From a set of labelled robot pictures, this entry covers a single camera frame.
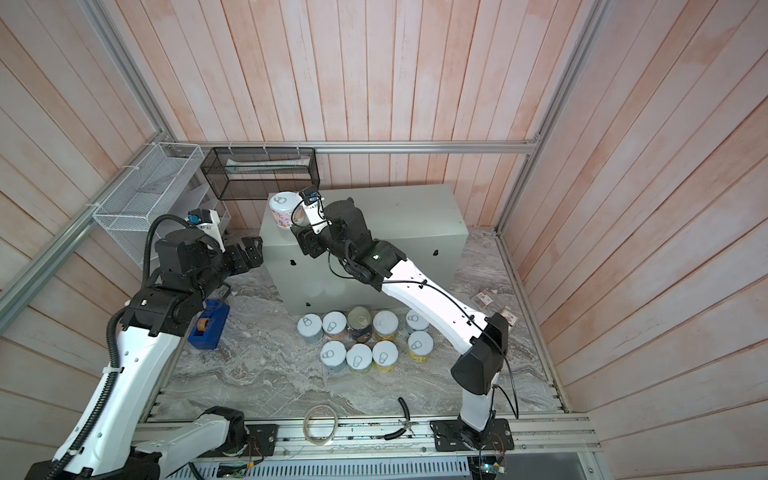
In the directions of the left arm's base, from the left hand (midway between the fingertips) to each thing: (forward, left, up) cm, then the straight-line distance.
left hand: (246, 249), depth 68 cm
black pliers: (-29, -38, -35) cm, 60 cm away
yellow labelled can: (-11, -43, -30) cm, 53 cm away
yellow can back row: (-5, -33, -28) cm, 43 cm away
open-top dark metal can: (-6, -26, -25) cm, 36 cm away
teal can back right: (-3, -42, -30) cm, 52 cm away
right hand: (+5, -13, +4) cm, 14 cm away
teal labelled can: (-5, -10, -30) cm, 32 cm away
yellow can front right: (-14, -33, -29) cm, 46 cm away
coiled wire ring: (-29, -20, -34) cm, 49 cm away
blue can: (-14, -18, -29) cm, 37 cm away
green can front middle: (-14, -25, -30) cm, 41 cm away
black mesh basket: (+45, +14, -10) cm, 48 cm away
